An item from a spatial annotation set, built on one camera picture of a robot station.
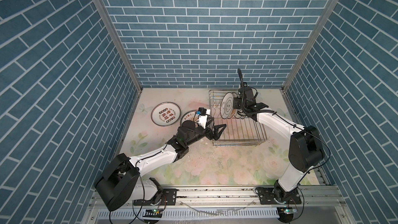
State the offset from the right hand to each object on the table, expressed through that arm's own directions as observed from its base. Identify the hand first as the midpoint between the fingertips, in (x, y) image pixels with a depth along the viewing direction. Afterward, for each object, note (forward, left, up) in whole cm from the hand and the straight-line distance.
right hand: (236, 97), depth 92 cm
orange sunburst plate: (+1, +5, -10) cm, 11 cm away
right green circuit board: (-53, -24, -19) cm, 61 cm away
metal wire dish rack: (-14, -3, -17) cm, 22 cm away
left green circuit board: (-59, +39, -20) cm, 73 cm away
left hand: (-22, +9, +4) cm, 24 cm away
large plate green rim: (-4, +46, -16) cm, 49 cm away
